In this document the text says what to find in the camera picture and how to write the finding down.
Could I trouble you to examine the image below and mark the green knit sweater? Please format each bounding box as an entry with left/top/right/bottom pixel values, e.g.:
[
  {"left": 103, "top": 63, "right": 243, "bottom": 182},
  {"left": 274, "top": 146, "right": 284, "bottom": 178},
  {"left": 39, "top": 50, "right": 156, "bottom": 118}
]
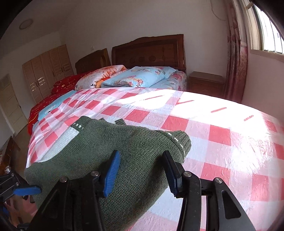
[{"left": 24, "top": 116, "right": 191, "bottom": 230}]

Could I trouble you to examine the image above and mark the pink plastic stool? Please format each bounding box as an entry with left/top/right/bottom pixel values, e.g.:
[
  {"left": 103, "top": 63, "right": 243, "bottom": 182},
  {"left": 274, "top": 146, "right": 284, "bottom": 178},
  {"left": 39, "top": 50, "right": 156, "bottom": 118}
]
[{"left": 5, "top": 195, "right": 37, "bottom": 226}]

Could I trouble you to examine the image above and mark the pink checkered bed sheet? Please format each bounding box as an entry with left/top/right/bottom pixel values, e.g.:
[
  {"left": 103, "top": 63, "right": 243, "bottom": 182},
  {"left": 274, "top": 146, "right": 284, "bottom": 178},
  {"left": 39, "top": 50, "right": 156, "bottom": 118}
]
[{"left": 24, "top": 87, "right": 283, "bottom": 230}]

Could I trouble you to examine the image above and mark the beige door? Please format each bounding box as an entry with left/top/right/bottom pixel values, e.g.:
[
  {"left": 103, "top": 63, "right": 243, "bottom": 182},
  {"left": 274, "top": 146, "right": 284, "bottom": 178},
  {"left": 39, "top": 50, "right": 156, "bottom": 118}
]
[{"left": 1, "top": 74, "right": 28, "bottom": 135}]

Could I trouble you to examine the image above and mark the red bed cover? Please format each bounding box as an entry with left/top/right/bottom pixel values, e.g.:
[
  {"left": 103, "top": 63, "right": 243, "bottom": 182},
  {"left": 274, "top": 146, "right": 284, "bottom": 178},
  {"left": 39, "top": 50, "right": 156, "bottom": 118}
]
[{"left": 28, "top": 71, "right": 91, "bottom": 135}]

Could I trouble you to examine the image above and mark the light wooden wardrobe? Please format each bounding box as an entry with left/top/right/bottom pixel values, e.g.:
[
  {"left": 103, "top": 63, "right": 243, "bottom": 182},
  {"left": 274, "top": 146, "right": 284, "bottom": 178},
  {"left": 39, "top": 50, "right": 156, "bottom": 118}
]
[{"left": 22, "top": 45, "right": 74, "bottom": 103}]

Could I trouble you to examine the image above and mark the orange floral pillow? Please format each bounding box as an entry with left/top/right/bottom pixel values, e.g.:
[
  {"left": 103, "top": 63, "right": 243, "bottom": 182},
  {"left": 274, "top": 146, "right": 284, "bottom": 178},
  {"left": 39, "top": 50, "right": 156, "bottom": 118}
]
[{"left": 75, "top": 65, "right": 127, "bottom": 91}]

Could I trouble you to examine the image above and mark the wooden nightstand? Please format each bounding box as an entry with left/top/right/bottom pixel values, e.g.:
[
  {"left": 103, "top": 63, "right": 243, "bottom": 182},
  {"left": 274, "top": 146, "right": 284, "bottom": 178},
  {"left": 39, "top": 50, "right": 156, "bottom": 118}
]
[{"left": 188, "top": 71, "right": 225, "bottom": 98}]

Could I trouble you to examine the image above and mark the pink floral curtain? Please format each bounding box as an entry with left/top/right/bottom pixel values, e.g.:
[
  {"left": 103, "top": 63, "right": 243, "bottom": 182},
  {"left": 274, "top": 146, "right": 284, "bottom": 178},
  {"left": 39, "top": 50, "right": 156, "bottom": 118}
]
[{"left": 224, "top": 1, "right": 248, "bottom": 103}]

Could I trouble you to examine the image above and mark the light blue floral quilt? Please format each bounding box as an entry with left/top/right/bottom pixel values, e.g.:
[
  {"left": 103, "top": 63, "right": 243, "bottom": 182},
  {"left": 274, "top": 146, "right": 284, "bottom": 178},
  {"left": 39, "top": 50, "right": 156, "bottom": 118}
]
[{"left": 101, "top": 66, "right": 187, "bottom": 91}]

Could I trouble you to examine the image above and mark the dark wooden headboard far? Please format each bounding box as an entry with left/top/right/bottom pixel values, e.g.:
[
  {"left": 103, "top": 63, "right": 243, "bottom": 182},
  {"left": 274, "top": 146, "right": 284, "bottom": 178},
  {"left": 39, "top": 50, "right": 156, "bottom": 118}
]
[{"left": 75, "top": 48, "right": 111, "bottom": 74}]

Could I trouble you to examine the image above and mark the dark wooden headboard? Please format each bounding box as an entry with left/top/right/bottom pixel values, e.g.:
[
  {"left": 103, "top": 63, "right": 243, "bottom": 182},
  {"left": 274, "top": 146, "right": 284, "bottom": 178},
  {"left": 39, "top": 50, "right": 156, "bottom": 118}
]
[
  {"left": 75, "top": 48, "right": 111, "bottom": 74},
  {"left": 112, "top": 34, "right": 186, "bottom": 72}
]

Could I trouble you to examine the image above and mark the round ceiling lamp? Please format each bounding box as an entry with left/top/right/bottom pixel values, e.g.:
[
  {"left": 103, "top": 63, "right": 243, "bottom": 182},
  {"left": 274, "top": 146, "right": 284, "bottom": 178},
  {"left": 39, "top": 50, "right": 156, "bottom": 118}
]
[{"left": 19, "top": 18, "right": 34, "bottom": 30}]

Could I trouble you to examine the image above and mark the dark wooden headboard near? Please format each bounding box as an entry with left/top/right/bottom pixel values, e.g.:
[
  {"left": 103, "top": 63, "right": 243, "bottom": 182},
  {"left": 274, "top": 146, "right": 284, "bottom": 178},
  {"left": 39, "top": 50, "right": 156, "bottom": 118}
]
[{"left": 112, "top": 34, "right": 186, "bottom": 72}]

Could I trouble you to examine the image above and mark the window with frame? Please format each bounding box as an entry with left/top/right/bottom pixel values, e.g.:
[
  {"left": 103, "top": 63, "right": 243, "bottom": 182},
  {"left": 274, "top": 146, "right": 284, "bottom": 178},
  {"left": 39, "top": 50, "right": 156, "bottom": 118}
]
[{"left": 238, "top": 1, "right": 283, "bottom": 62}]

